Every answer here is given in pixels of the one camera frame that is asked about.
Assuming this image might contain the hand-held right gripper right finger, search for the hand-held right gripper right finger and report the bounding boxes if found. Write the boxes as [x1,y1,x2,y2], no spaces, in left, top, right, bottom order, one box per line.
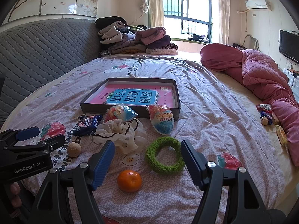
[181,139,269,224]

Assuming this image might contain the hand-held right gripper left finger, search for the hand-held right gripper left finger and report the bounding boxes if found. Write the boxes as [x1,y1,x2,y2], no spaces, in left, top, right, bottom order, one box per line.
[29,141,116,224]

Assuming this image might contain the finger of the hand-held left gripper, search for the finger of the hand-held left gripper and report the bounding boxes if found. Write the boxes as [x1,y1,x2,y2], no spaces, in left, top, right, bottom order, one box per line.
[3,134,66,156]
[0,126,41,145]

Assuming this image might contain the orange tangerine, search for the orange tangerine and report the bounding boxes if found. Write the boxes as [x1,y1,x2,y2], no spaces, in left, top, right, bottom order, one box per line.
[117,170,142,193]

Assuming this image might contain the white cloth with black cord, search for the white cloth with black cord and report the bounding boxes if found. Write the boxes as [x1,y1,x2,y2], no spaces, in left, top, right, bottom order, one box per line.
[90,119,147,154]

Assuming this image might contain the green fuzzy ring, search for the green fuzzy ring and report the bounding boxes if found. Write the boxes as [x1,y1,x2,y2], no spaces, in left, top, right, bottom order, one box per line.
[145,136,186,174]

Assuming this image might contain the blue cookie packet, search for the blue cookie packet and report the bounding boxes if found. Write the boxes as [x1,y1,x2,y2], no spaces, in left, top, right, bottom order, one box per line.
[73,114,104,136]

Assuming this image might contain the toy egg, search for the toy egg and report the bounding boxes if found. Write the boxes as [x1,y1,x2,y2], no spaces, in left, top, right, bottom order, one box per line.
[104,104,139,123]
[147,104,175,135]

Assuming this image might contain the shallow grey cardboard box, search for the shallow grey cardboard box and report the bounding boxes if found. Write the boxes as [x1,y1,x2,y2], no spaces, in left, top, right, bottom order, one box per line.
[79,77,181,121]

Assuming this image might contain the person's left hand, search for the person's left hand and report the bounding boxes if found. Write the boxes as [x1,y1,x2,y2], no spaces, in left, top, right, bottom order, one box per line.
[9,182,23,208]

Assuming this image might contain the small beige walnut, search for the small beige walnut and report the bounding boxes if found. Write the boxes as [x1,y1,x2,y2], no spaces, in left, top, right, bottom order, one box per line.
[67,142,82,158]

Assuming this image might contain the strawberry printed bedsheet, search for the strawberry printed bedsheet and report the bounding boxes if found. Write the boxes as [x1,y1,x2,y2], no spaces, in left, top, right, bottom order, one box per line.
[0,51,295,224]

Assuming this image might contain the grey quilted headboard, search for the grey quilted headboard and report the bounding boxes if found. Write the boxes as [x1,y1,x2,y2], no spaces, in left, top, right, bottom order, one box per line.
[0,18,103,126]

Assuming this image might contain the small doll toy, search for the small doll toy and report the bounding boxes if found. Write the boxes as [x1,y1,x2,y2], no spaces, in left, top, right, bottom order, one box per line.
[256,103,274,125]

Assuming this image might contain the yellow snack packet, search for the yellow snack packet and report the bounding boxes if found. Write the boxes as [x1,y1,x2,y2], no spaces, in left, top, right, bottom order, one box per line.
[275,125,289,146]

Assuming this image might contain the pink quilt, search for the pink quilt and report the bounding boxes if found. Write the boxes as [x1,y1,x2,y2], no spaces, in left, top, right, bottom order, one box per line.
[200,43,299,166]

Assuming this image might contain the dark clothes on windowsill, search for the dark clothes on windowsill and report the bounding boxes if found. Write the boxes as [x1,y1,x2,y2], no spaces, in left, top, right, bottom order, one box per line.
[187,34,211,44]

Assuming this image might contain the pile of folded clothes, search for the pile of folded clothes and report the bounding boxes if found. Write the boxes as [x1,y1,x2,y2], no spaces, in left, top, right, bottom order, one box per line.
[95,16,179,57]

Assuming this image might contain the white drawer cabinet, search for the white drawer cabinet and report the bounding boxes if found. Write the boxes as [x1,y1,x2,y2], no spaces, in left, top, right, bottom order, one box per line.
[283,67,299,94]

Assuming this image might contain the cream curtain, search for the cream curtain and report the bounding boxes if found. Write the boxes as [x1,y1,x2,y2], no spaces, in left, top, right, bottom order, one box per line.
[139,0,165,28]
[215,0,232,45]

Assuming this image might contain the black television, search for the black television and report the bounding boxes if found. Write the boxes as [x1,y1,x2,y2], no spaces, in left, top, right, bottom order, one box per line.
[279,29,299,64]

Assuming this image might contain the air conditioner pipe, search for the air conditioner pipe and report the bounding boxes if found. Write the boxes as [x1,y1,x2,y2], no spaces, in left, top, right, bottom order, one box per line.
[237,9,249,32]

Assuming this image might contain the barred window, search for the barred window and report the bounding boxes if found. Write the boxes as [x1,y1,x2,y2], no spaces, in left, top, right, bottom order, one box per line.
[162,0,214,43]

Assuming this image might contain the white air conditioner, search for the white air conditioner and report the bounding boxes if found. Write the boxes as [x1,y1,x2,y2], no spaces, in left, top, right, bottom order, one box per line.
[245,0,272,11]

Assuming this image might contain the floral wall painting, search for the floral wall painting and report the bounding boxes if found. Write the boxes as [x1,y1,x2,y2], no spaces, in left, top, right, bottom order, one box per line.
[0,0,100,27]

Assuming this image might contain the grey hose loop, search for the grey hose loop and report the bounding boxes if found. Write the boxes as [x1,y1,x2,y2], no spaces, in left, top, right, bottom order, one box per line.
[243,34,260,51]

